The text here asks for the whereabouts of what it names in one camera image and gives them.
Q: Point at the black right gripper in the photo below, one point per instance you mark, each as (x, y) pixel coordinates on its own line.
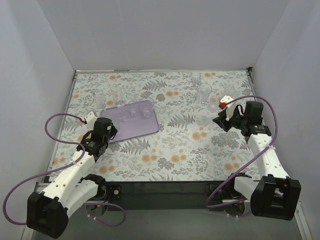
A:
(237, 119)

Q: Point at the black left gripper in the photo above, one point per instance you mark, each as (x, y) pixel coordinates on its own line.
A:
(113, 129)

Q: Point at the clear stemmed goblet glass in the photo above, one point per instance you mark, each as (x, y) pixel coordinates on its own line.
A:
(214, 103)

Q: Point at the small clear shot glass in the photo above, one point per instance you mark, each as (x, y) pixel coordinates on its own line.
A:
(133, 110)

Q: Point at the clear stemmed wine glass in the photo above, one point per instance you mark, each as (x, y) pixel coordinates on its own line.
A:
(101, 102)

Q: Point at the tall clear drinking glass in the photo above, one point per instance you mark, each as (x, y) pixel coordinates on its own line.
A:
(202, 92)

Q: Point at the tall clear flute glass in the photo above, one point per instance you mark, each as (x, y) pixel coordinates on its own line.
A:
(119, 102)

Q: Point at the clear faceted tumbler glass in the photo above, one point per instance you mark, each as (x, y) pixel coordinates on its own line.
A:
(146, 106)

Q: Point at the clear back tumbler glass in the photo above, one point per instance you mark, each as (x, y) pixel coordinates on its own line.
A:
(196, 79)

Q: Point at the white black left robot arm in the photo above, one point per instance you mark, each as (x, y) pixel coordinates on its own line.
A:
(71, 187)

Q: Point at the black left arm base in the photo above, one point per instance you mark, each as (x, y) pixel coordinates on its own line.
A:
(112, 192)

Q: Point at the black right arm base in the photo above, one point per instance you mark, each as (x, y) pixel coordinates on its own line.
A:
(225, 193)

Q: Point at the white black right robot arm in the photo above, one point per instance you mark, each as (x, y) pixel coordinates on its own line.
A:
(276, 194)

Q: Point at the purple rectangular tray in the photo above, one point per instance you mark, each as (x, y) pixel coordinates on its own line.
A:
(136, 126)

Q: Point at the floral patterned table mat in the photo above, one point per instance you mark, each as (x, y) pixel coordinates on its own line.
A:
(189, 146)

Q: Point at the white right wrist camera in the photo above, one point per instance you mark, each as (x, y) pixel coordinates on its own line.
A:
(227, 106)

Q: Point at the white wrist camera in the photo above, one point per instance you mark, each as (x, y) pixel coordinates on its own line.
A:
(90, 118)
(227, 106)

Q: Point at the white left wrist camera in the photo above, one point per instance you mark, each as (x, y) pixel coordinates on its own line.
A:
(90, 118)

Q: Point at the aluminium table frame rail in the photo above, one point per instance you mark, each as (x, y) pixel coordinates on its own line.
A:
(38, 208)

